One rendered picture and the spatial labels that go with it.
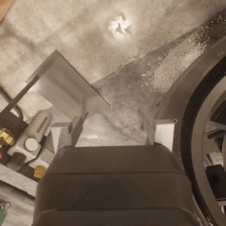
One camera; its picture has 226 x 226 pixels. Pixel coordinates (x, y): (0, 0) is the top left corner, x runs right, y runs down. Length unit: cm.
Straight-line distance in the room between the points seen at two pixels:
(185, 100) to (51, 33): 67
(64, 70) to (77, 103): 23
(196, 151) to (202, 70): 20
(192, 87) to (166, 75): 45
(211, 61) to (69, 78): 68
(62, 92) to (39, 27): 35
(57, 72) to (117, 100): 36
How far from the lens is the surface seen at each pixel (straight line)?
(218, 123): 50
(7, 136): 67
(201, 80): 44
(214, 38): 85
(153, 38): 79
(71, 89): 96
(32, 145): 66
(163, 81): 88
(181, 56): 84
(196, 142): 39
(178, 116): 37
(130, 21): 77
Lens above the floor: 75
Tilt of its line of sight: 48 degrees down
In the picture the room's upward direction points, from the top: 171 degrees counter-clockwise
